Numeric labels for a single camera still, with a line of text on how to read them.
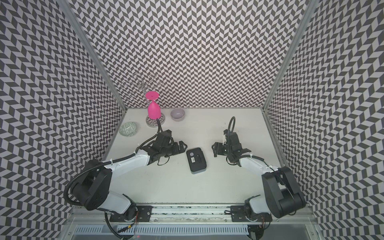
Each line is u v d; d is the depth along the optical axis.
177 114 1.09
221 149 0.79
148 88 0.77
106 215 0.68
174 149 0.79
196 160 0.89
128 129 1.03
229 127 0.69
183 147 0.81
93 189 0.43
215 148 0.82
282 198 0.42
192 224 0.71
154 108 0.89
